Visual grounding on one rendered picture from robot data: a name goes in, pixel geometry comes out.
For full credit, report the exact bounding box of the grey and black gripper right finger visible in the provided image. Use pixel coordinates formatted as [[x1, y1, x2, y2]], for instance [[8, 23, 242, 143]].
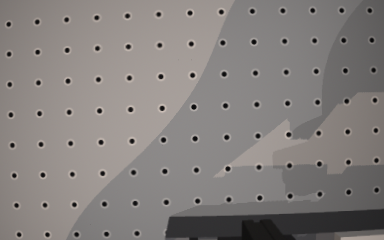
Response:
[[258, 219, 287, 240]]

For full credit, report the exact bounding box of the dark grey cassette dock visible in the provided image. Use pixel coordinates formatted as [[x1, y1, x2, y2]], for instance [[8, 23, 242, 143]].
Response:
[[165, 209, 384, 240]]

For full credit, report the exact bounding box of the grey flat base plate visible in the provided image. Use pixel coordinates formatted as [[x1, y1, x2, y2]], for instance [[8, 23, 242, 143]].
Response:
[[0, 0, 384, 240]]

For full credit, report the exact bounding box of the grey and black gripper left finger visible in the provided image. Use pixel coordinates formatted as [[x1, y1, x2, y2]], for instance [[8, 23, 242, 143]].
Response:
[[242, 220, 268, 240]]

